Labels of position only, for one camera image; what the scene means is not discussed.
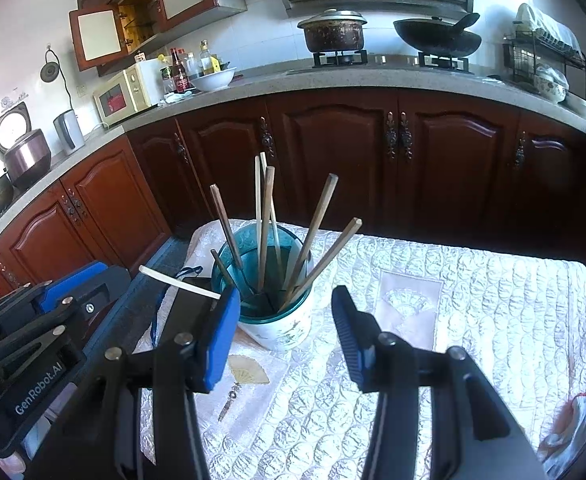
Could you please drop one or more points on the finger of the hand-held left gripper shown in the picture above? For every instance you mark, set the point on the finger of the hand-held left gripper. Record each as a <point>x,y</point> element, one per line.
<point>68,285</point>
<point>108,287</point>

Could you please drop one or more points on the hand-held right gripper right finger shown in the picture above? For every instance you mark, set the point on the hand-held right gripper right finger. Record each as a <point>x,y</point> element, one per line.
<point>349,340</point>

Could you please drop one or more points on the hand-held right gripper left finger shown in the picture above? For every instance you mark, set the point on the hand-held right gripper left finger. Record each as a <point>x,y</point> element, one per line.
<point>218,340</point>

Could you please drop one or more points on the teal rimmed utensil holder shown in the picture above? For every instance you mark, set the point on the teal rimmed utensil holder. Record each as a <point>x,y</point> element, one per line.
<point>278,327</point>

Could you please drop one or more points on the light bamboo chopstick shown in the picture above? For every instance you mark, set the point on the light bamboo chopstick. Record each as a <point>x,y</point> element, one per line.
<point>258,220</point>
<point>178,281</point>
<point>264,160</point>

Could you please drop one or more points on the brown wooden chopstick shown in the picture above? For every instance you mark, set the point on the brown wooden chopstick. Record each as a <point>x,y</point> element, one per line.
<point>310,235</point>
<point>324,260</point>
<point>227,225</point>
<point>264,255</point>

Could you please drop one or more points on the white quilted tablecloth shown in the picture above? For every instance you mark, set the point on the white quilted tablecloth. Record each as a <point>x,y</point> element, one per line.
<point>473,320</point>

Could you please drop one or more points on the rice cooker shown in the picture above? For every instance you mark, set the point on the rice cooker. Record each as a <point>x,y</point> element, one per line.
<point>25,152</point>

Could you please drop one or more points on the grey white kettle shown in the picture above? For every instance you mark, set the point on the grey white kettle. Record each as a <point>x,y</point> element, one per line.
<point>69,132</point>

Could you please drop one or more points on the cream microwave oven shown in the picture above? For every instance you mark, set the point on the cream microwave oven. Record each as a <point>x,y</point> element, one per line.
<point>120,97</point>

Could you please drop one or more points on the white cloth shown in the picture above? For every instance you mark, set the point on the white cloth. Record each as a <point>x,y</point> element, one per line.
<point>175,97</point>

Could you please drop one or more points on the brown wooden base cabinet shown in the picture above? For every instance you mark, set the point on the brown wooden base cabinet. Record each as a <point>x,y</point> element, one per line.
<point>448,160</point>

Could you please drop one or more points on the yellow capped green bottle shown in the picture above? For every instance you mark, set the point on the yellow capped green bottle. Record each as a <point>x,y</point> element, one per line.
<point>166,80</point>

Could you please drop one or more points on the brown red label sauce bottle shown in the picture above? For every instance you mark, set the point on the brown red label sauce bottle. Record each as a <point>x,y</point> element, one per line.
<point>179,77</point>

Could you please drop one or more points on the white bowl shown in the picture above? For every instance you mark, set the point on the white bowl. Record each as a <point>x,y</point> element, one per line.
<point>213,80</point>

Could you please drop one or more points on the clear bottle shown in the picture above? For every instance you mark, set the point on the clear bottle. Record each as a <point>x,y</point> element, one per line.
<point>193,67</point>

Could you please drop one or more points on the yellow oil bottle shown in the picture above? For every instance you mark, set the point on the yellow oil bottle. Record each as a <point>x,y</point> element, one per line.
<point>206,62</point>

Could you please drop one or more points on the grey stone countertop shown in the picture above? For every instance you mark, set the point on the grey stone countertop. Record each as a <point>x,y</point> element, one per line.
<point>323,79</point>

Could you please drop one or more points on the gas stove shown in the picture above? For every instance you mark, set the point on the gas stove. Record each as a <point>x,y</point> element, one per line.
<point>378,62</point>

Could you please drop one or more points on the dark cooking pot with lid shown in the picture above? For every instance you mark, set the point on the dark cooking pot with lid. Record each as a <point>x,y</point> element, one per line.
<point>333,35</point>

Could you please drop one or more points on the black wok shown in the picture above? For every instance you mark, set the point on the black wok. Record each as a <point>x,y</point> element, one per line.
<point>433,37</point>

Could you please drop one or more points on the patterned ceramic pot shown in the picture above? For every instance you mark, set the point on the patterned ceramic pot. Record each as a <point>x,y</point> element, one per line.
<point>550,87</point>

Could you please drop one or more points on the black dish rack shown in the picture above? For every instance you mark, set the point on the black dish rack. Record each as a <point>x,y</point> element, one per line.
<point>538,60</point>

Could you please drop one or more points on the round black wall hanging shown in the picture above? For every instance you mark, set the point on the round black wall hanging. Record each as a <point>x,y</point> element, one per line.
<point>49,71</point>

